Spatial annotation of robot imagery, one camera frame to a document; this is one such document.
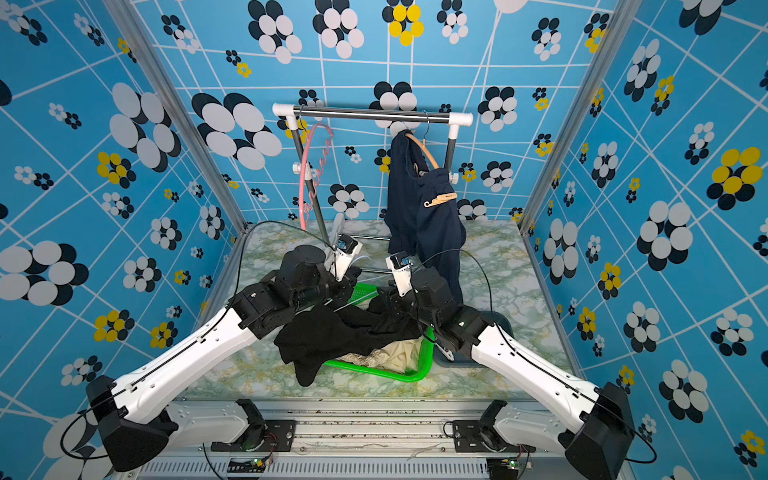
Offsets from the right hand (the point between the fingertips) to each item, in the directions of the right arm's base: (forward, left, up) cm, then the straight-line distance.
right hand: (388, 284), depth 73 cm
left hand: (+1, +6, +6) cm, 8 cm away
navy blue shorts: (+13, -12, +4) cm, 18 cm away
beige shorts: (-10, -3, -21) cm, 24 cm away
